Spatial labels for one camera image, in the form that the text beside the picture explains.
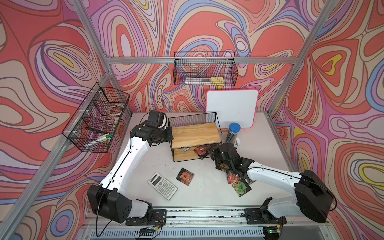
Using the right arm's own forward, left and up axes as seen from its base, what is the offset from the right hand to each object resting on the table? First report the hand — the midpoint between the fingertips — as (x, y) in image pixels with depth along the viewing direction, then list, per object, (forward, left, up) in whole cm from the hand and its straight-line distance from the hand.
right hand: (206, 152), depth 82 cm
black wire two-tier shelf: (+13, +9, +2) cm, 16 cm away
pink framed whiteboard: (+30, -15, +5) cm, 34 cm away
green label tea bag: (-16, -20, -14) cm, 29 cm away
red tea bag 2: (+1, +2, -1) cm, 2 cm away
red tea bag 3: (-10, -15, -13) cm, 23 cm away
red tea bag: (-9, +12, -12) cm, 20 cm away
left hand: (+5, +18, +10) cm, 21 cm away
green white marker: (+1, +49, +16) cm, 52 cm away
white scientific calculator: (-14, +25, -12) cm, 31 cm away
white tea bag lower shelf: (+8, +12, -11) cm, 18 cm away
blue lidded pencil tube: (+12, -17, +5) cm, 21 cm away
